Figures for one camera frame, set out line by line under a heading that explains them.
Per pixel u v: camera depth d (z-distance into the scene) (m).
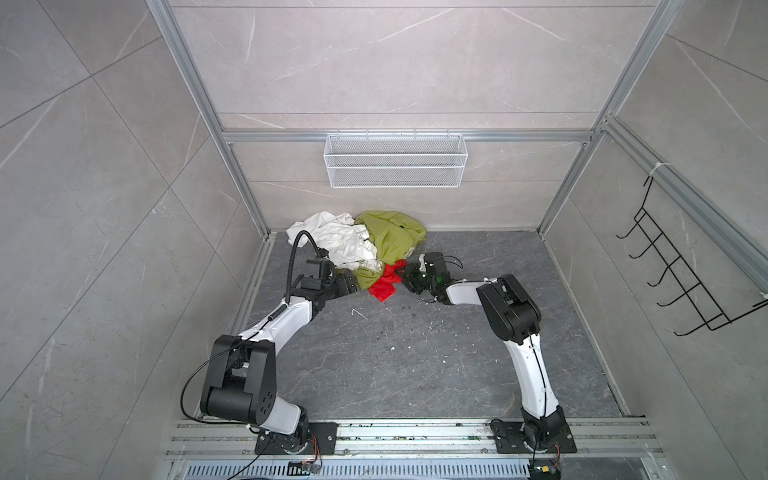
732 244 0.54
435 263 0.86
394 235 1.04
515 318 0.60
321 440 0.73
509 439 0.73
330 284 0.74
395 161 1.01
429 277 0.90
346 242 1.04
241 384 0.43
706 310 0.61
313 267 0.70
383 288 1.03
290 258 0.67
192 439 0.74
